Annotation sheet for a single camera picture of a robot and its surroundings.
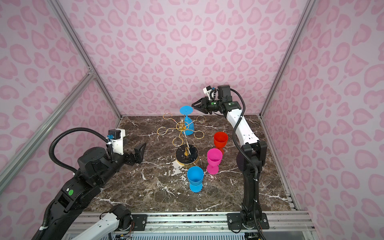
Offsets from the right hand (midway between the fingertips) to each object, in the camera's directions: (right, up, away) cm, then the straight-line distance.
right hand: (195, 104), depth 80 cm
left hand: (-24, -17, -18) cm, 35 cm away
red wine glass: (+15, -19, +8) cm, 26 cm away
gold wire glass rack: (-5, -29, +16) cm, 33 cm away
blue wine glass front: (0, -38, 0) cm, 38 cm away
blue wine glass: (-3, -13, -4) cm, 14 cm away
